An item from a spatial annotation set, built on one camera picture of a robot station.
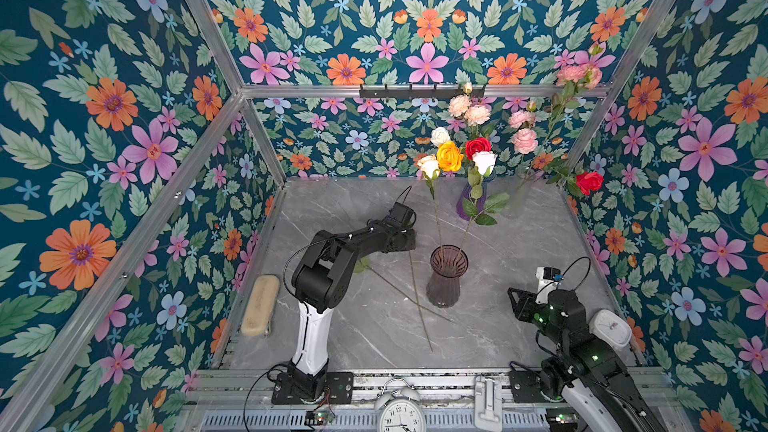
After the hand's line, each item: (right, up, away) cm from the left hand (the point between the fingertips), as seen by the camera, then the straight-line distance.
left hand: (414, 235), depth 99 cm
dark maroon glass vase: (+9, -5, -21) cm, 23 cm away
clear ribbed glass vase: (+37, +13, +4) cm, 39 cm away
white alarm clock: (-4, -37, -31) cm, 49 cm away
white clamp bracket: (+17, -38, -29) cm, 50 cm away
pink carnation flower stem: (+32, +30, -13) cm, 45 cm away
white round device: (+53, -24, -19) cm, 61 cm away
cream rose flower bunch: (+18, +37, -13) cm, 43 cm away
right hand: (+26, -13, -20) cm, 35 cm away
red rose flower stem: (+39, +15, -29) cm, 51 cm away
